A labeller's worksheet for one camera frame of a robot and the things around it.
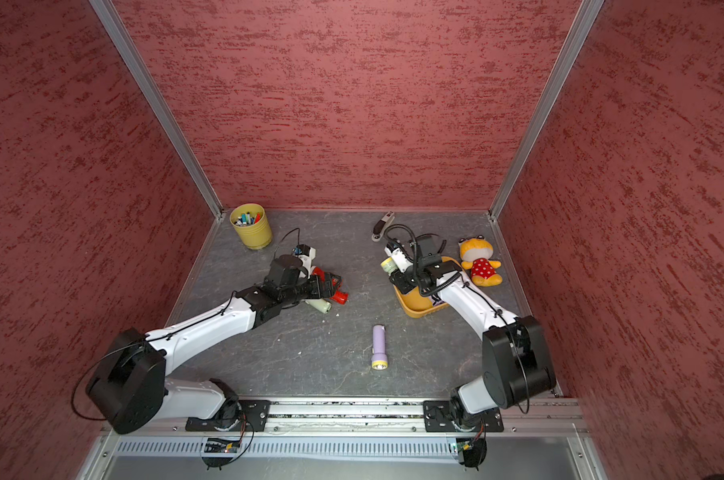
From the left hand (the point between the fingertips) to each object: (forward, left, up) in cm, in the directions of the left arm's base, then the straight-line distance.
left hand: (329, 285), depth 85 cm
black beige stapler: (+32, -16, -9) cm, 37 cm away
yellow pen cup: (+22, +28, -5) cm, 36 cm away
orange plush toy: (+17, -49, -6) cm, 52 cm away
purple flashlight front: (-17, -15, -10) cm, 25 cm away
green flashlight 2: (+5, -18, +3) cm, 18 cm away
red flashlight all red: (+1, -2, -10) cm, 10 cm away
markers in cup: (+27, +32, -2) cm, 42 cm away
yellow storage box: (0, -27, -12) cm, 29 cm away
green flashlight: (-1, +4, -10) cm, 11 cm away
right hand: (+3, -20, -2) cm, 21 cm away
